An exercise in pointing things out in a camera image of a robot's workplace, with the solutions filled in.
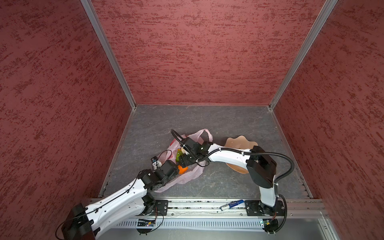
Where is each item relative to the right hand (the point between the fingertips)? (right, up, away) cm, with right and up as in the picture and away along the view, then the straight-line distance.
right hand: (184, 165), depth 84 cm
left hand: (-8, -6, -2) cm, 11 cm away
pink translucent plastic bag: (+5, -1, -8) cm, 10 cm away
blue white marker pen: (+25, -17, -9) cm, 32 cm away
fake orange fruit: (-1, -2, -3) cm, 4 cm away
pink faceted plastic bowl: (+36, +11, +11) cm, 39 cm away
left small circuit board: (-20, -25, -11) cm, 34 cm away
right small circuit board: (+44, -27, -12) cm, 53 cm away
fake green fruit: (-4, +6, +2) cm, 7 cm away
